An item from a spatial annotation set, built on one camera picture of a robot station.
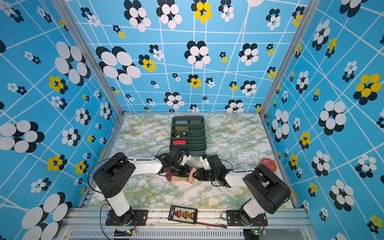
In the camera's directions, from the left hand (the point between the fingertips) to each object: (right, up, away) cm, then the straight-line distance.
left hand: (193, 175), depth 87 cm
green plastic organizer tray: (-4, +24, +12) cm, 27 cm away
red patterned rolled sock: (-10, +19, +9) cm, 23 cm away
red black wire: (+13, -20, -15) cm, 28 cm away
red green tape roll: (+46, +7, +2) cm, 46 cm away
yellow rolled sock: (-9, +28, +15) cm, 33 cm away
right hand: (+1, 0, 0) cm, 1 cm away
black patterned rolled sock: (-11, +24, +12) cm, 29 cm away
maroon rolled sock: (+1, +32, +21) cm, 38 cm away
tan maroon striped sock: (-2, 0, -4) cm, 5 cm away
